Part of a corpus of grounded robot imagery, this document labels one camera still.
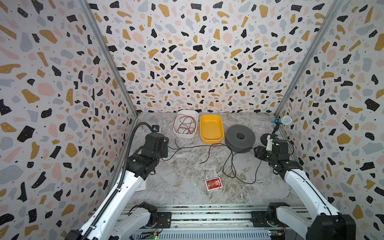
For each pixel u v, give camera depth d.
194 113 1.18
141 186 0.80
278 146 0.63
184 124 1.13
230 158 0.97
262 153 0.76
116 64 0.92
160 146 0.56
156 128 0.63
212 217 0.76
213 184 0.84
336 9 0.72
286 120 0.85
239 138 1.01
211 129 1.13
